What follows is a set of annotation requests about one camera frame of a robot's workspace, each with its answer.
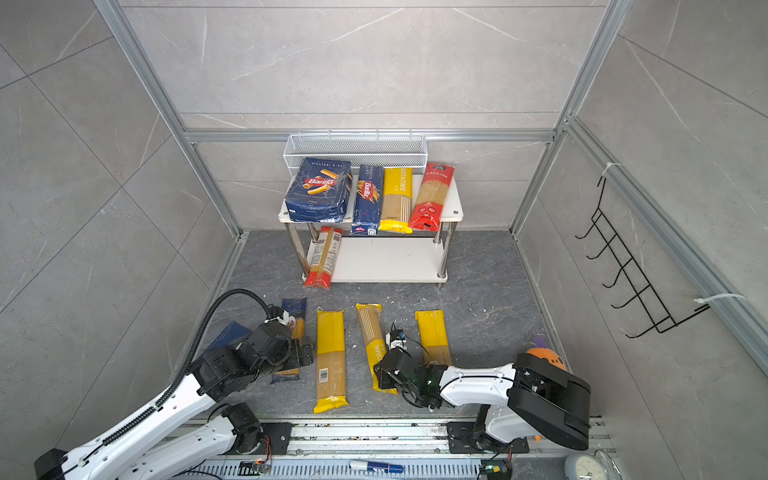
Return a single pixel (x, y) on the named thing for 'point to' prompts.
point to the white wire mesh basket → (390, 150)
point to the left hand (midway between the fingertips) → (304, 342)
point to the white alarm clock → (587, 466)
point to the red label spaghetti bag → (324, 258)
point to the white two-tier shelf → (283, 218)
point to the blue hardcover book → (233, 334)
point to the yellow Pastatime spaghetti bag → (370, 318)
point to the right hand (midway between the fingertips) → (375, 368)
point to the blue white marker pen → (360, 465)
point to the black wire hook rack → (659, 318)
